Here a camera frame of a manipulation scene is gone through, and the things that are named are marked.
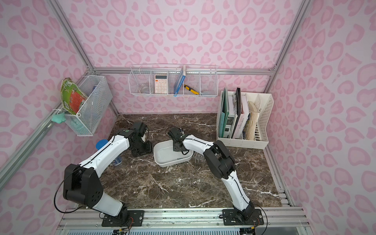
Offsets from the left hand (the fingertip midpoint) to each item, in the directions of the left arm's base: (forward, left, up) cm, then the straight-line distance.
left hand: (148, 149), depth 86 cm
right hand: (+8, -16, -10) cm, 21 cm away
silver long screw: (-3, -28, -11) cm, 30 cm away
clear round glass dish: (+35, +5, +17) cm, 39 cm away
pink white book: (+12, -55, +19) cm, 59 cm away
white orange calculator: (+37, -6, +20) cm, 43 cm away
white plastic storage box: (+2, -7, -12) cm, 14 cm away
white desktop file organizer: (+31, -75, +8) cm, 81 cm away
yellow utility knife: (+36, -25, +15) cm, 47 cm away
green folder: (+11, -43, +15) cm, 47 cm away
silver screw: (0, -31, -11) cm, 33 cm away
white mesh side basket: (+26, +29, +22) cm, 45 cm away
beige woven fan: (+18, -63, +10) cm, 67 cm away
